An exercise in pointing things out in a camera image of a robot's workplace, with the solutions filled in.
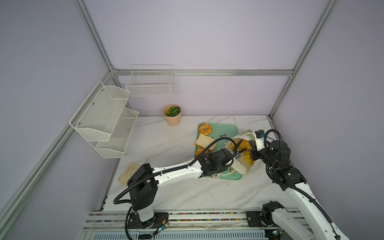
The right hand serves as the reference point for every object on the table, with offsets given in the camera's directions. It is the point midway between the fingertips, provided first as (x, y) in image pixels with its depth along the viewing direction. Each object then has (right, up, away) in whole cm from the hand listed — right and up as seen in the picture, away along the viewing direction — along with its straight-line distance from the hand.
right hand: (250, 140), depth 74 cm
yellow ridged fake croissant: (-3, -7, -5) cm, 9 cm away
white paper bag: (-2, -14, +9) cm, 17 cm away
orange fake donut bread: (-21, +6, +37) cm, 43 cm away
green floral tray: (-8, +3, +35) cm, 36 cm away
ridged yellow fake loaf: (0, -4, +8) cm, 9 cm away
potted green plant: (-45, +17, +33) cm, 58 cm away
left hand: (-15, -10, +6) cm, 19 cm away
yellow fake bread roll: (-26, -9, +21) cm, 35 cm away
